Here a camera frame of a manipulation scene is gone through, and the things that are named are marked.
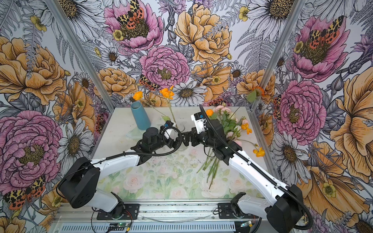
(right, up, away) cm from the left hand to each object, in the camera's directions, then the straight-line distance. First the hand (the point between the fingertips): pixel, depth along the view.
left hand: (177, 134), depth 85 cm
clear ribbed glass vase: (+1, +3, -19) cm, 19 cm away
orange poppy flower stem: (-20, +21, -7) cm, 30 cm away
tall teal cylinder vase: (-26, +9, +17) cm, 33 cm away
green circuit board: (-26, -42, -14) cm, 51 cm away
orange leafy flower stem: (+53, +26, +23) cm, 63 cm away
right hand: (+5, +1, -11) cm, 12 cm away
